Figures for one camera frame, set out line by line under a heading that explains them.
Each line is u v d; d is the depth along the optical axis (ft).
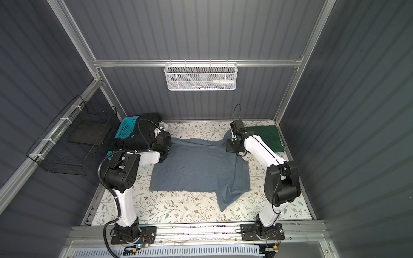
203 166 3.19
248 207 2.70
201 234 2.48
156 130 3.10
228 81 2.99
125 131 3.54
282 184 1.54
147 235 2.37
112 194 1.79
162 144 2.64
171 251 2.53
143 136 3.24
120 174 1.76
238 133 2.30
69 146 2.47
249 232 2.41
